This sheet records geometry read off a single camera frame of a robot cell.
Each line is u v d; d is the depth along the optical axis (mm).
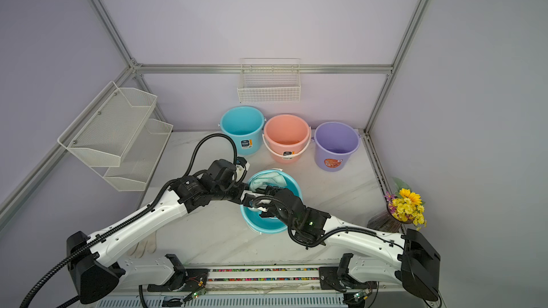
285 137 1018
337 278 692
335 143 984
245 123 1035
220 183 569
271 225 806
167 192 498
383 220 765
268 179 720
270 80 949
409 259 399
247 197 593
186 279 717
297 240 545
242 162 683
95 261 389
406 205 648
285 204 533
